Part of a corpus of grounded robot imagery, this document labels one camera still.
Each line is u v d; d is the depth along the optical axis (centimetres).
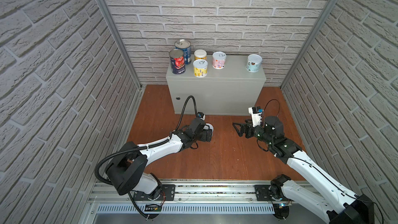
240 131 67
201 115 77
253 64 76
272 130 56
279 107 113
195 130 65
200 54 77
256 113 66
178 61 71
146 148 47
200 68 73
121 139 97
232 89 85
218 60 78
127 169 42
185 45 77
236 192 76
